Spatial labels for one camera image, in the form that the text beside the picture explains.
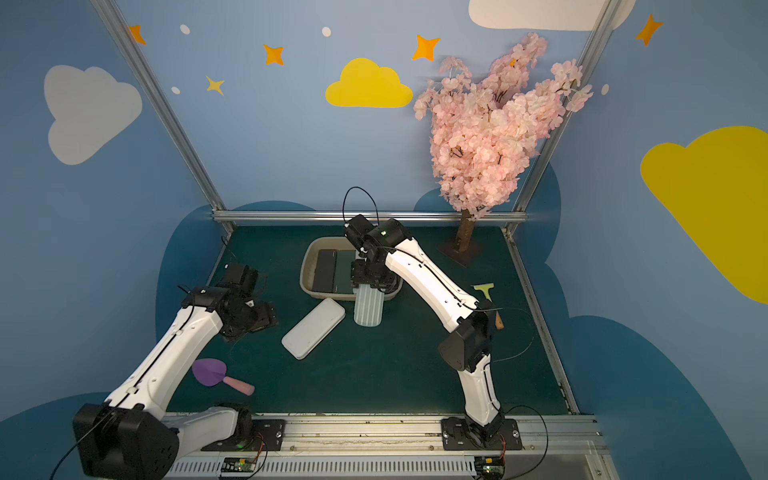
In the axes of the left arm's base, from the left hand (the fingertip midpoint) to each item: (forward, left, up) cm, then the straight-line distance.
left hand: (261, 319), depth 80 cm
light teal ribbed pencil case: (+3, -30, +5) cm, 30 cm away
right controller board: (-31, -61, -16) cm, 70 cm away
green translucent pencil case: (+24, -19, -10) cm, 32 cm away
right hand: (+9, -30, +8) cm, 32 cm away
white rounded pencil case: (+3, -12, -11) cm, 16 cm away
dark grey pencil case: (+26, -12, -13) cm, 31 cm away
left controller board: (-32, +3, -15) cm, 35 cm away
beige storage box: (+26, -6, -10) cm, 29 cm away
